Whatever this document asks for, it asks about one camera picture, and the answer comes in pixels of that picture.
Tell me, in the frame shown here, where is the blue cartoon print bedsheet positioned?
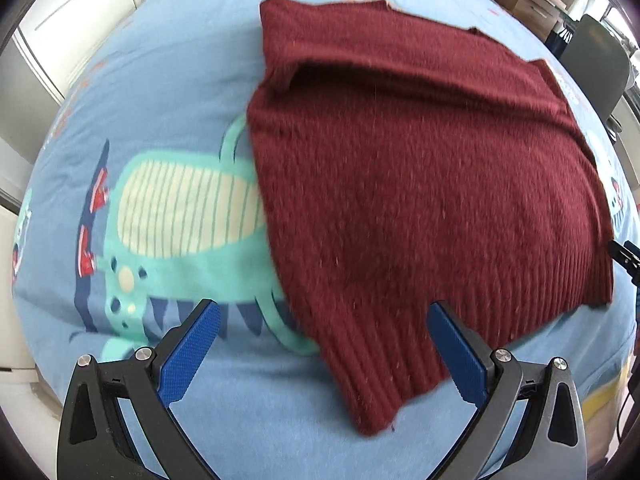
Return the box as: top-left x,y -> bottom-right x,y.
13,0 -> 639,479

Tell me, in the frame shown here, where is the dark red knitted sweater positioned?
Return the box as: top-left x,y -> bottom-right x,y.
247,0 -> 613,436

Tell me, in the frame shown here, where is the dark grey office chair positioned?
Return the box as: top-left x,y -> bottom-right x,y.
560,14 -> 630,124

